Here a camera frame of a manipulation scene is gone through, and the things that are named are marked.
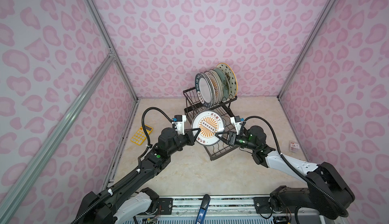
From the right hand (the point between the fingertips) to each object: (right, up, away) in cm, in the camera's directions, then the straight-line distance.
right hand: (218, 135), depth 74 cm
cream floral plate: (+2, +23, +4) cm, 24 cm away
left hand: (-8, +4, -2) cm, 9 cm away
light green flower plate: (+5, +23, +9) cm, 25 cm away
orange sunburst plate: (-1, +25, +2) cm, 25 cm away
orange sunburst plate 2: (-4, +6, +2) cm, 8 cm away
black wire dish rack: (+5, -2, -4) cm, 7 cm away
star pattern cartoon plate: (+8, +31, +10) cm, 33 cm away
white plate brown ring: (-2, +24, +2) cm, 24 cm away
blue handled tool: (-9, -35, -7) cm, 37 cm away
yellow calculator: (-48, -4, +24) cm, 54 cm away
